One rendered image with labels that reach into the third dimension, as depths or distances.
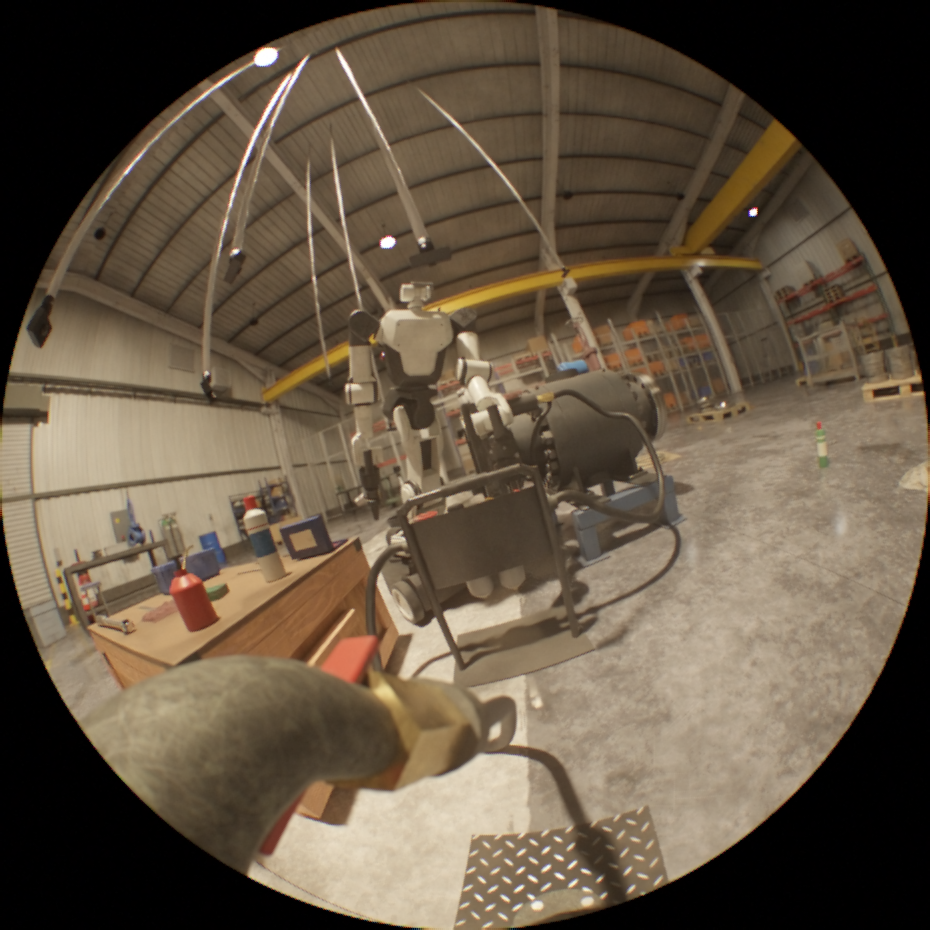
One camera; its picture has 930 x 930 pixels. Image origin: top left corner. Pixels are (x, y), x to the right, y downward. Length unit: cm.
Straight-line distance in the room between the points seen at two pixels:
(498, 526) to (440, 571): 20
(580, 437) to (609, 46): 951
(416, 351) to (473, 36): 792
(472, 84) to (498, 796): 898
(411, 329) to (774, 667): 146
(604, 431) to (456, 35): 809
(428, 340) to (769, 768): 148
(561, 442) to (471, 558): 78
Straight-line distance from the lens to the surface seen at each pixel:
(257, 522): 80
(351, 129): 814
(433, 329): 112
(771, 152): 1197
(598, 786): 66
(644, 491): 144
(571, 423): 138
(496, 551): 77
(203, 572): 141
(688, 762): 68
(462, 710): 15
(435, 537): 77
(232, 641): 59
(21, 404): 881
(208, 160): 869
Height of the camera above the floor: 62
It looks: 1 degrees down
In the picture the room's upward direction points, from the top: 18 degrees counter-clockwise
